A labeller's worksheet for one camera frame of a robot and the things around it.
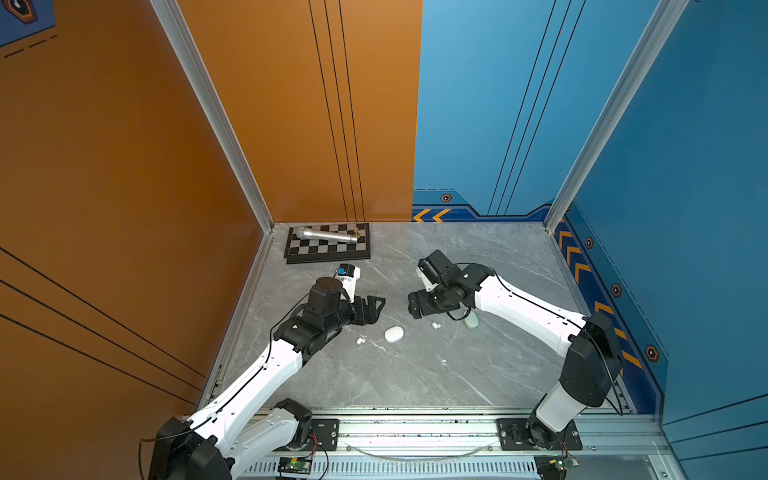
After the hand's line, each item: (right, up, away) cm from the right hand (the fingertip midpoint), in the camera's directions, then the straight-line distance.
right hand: (422, 306), depth 83 cm
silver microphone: (-35, +22, +27) cm, 49 cm away
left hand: (-13, +3, -4) cm, 14 cm away
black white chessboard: (-40, +16, +26) cm, 50 cm away
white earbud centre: (+5, -8, +9) cm, 12 cm away
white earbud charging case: (-8, -10, +6) cm, 14 cm away
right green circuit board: (+32, -34, -13) cm, 49 cm away
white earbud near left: (-18, -11, +6) cm, 22 cm away
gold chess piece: (-22, +22, +26) cm, 41 cm away
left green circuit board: (-31, -36, -11) cm, 49 cm away
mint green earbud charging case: (+16, -6, +8) cm, 19 cm away
